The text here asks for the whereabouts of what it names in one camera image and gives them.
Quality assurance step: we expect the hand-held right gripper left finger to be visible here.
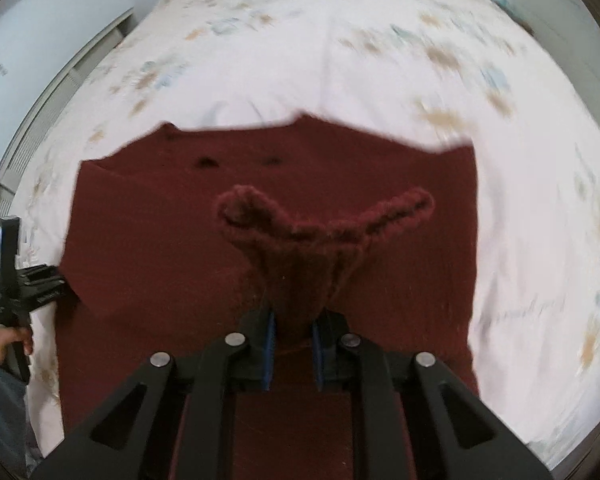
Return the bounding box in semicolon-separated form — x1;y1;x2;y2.
30;307;277;480

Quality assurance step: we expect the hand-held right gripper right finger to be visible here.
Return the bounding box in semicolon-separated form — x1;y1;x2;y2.
311;309;554;480

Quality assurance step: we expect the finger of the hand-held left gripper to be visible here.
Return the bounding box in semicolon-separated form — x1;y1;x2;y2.
21;264;70;307

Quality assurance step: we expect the dark red knit sweater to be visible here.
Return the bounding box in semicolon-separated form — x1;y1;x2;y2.
55;112;482;480

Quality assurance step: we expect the person's left forearm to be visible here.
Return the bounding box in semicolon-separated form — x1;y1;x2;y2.
0;355;32;467

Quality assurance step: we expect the white slatted low cabinet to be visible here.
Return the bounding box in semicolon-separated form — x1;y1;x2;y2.
0;7;137;261

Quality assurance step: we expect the floral white bed cover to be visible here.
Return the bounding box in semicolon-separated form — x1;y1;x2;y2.
10;0;600;467

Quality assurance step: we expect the white panelled wardrobe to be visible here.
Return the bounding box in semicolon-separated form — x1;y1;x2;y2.
505;0;600;128

